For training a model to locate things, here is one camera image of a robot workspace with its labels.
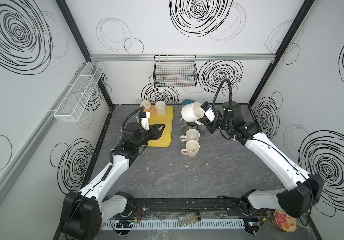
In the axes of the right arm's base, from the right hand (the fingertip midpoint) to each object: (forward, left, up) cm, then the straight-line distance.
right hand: (200, 116), depth 74 cm
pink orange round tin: (-40, -37, -26) cm, 61 cm away
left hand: (-3, +18, -4) cm, 19 cm away
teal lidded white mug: (+36, +4, -24) cm, 43 cm away
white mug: (+27, +24, -22) cm, 42 cm away
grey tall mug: (+8, +4, -19) cm, 21 cm away
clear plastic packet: (-40, +6, -26) cm, 48 cm away
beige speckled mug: (+5, +2, -24) cm, 25 cm away
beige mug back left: (+29, +35, -20) cm, 49 cm away
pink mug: (-3, +2, -26) cm, 26 cm away
